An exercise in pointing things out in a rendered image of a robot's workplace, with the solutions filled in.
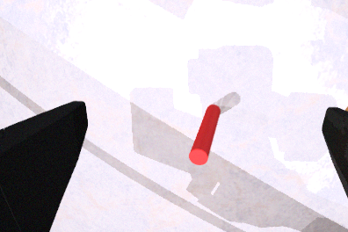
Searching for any red peg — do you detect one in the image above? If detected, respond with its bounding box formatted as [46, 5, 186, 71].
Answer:
[189, 105, 220, 164]

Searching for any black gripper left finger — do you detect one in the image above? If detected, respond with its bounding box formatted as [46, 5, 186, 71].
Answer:
[0, 101, 89, 232]

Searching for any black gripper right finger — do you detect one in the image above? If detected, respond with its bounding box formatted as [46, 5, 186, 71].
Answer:
[323, 107, 348, 198]

